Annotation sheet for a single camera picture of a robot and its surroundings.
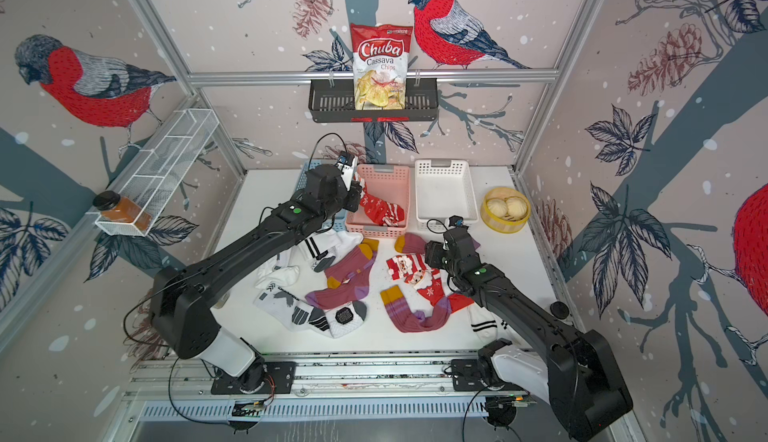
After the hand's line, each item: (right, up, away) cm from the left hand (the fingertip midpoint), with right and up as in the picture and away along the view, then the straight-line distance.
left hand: (362, 177), depth 81 cm
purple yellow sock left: (-6, -31, +10) cm, 33 cm away
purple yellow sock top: (+15, -21, +17) cm, 31 cm away
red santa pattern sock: (+20, -32, +9) cm, 39 cm away
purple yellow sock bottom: (+13, -40, -1) cm, 42 cm away
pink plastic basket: (+7, -1, +34) cm, 34 cm away
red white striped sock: (+9, -12, +23) cm, 27 cm away
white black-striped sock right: (+35, -42, +1) cm, 54 cm away
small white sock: (-25, -30, +9) cm, 40 cm away
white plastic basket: (+29, -3, +36) cm, 47 cm away
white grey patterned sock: (-21, -39, +4) cm, 45 cm away
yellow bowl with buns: (+47, -10, +20) cm, 52 cm away
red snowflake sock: (+2, -9, +11) cm, 14 cm away
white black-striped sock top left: (-13, -21, +16) cm, 30 cm away
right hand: (+20, -20, +6) cm, 29 cm away
